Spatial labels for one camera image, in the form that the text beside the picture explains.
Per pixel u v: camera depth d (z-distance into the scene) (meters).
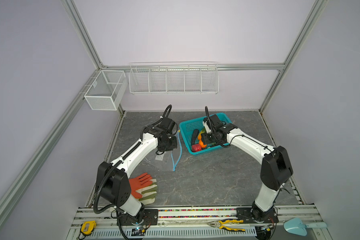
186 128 1.03
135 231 0.72
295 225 0.71
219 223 0.71
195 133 1.05
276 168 0.47
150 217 0.73
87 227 0.70
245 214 0.74
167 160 0.85
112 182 0.42
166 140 0.68
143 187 0.83
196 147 0.91
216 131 0.68
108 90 1.03
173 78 0.97
